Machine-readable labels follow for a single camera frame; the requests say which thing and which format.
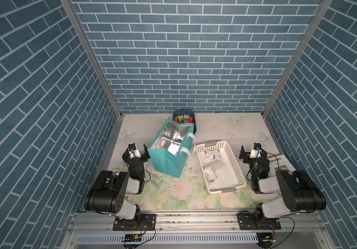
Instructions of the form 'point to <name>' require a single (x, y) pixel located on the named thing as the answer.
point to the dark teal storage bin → (190, 112)
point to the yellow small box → (180, 118)
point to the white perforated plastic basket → (229, 177)
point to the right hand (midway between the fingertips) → (252, 147)
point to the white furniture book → (279, 163)
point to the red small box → (191, 120)
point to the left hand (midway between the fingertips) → (140, 146)
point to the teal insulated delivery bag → (173, 146)
